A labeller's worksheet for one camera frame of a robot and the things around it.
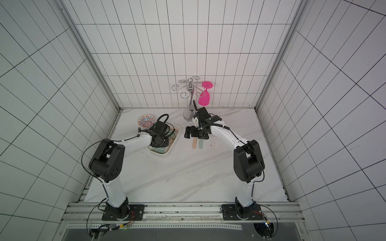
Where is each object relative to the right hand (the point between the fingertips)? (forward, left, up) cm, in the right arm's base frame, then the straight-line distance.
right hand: (192, 132), depth 90 cm
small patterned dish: (+16, +37, -10) cm, 41 cm away
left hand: (-4, +20, -10) cm, 22 cm away
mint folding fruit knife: (0, -5, -12) cm, 13 cm away
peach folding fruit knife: (+1, -1, -13) cm, 13 cm away
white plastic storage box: (-9, +15, -6) cm, 18 cm away
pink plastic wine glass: (+28, -7, +5) cm, 29 cm away
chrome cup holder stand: (+27, +6, -12) cm, 30 cm away
